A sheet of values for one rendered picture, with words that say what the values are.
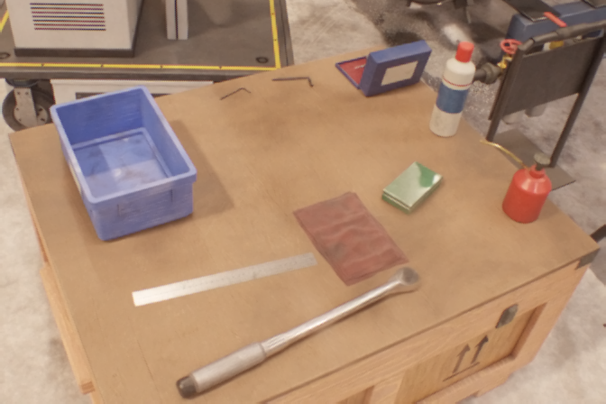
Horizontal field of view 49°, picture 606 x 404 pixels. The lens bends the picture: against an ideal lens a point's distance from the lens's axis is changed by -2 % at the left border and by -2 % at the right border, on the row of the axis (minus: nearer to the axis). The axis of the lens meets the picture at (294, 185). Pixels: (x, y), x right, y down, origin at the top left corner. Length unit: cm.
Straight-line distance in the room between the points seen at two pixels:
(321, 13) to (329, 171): 160
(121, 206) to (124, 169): 21
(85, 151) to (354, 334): 69
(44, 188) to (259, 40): 95
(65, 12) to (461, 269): 127
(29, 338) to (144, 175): 57
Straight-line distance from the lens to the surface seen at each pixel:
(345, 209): 135
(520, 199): 141
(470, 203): 145
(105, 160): 145
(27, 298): 185
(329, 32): 284
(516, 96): 200
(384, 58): 160
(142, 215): 127
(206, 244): 127
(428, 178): 143
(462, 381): 160
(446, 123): 157
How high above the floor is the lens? 142
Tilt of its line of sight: 43 degrees down
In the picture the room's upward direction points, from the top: 6 degrees clockwise
